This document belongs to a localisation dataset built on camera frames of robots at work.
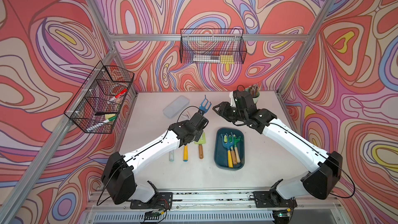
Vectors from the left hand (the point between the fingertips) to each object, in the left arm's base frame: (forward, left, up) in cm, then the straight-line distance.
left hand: (195, 129), depth 82 cm
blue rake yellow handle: (+9, -4, +6) cm, 12 cm away
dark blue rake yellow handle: (-7, +6, -15) cm, 17 cm away
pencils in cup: (+28, -37, +2) cm, 46 cm away
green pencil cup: (+24, -38, -2) cm, 45 cm away
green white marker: (-4, +47, +9) cm, 48 cm away
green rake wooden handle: (+1, -4, -15) cm, 16 cm away
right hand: (+2, -10, +10) cm, 15 cm away
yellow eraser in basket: (+37, -19, +19) cm, 46 cm away
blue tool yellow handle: (-2, -19, -14) cm, 24 cm away
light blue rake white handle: (-9, +14, -14) cm, 21 cm away
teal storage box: (-6, -15, -17) cm, 23 cm away
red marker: (+11, +35, +18) cm, 41 cm away
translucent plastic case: (+31, +12, -14) cm, 36 cm away
